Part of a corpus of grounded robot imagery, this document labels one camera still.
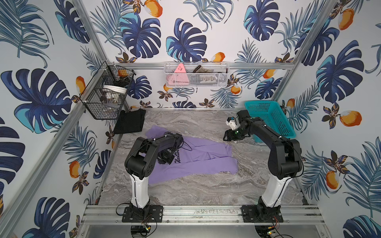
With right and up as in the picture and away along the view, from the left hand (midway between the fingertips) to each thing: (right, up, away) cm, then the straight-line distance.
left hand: (160, 160), depth 92 cm
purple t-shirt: (+21, +2, +3) cm, 21 cm away
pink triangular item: (+12, +51, -2) cm, 52 cm away
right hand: (+43, +14, +3) cm, 46 cm away
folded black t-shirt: (-28, +25, +23) cm, 44 cm away
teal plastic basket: (+81, +32, +25) cm, 91 cm away
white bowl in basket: (-20, +41, -12) cm, 48 cm away
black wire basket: (-35, +39, +1) cm, 53 cm away
